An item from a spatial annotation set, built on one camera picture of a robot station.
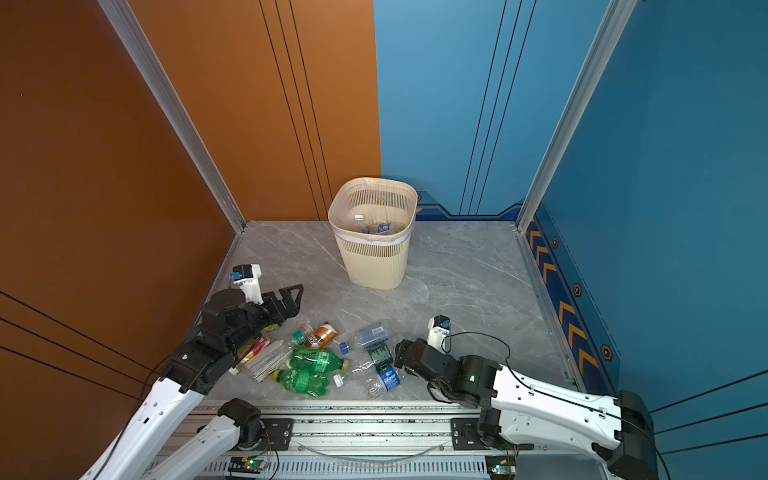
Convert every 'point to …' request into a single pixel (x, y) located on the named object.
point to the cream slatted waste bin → (373, 218)
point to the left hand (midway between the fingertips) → (291, 287)
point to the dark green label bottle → (381, 355)
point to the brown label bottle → (323, 336)
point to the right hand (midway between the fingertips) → (404, 356)
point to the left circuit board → (245, 464)
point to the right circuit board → (501, 467)
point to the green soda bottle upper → (317, 359)
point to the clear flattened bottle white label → (270, 361)
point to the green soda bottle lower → (311, 383)
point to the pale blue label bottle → (371, 335)
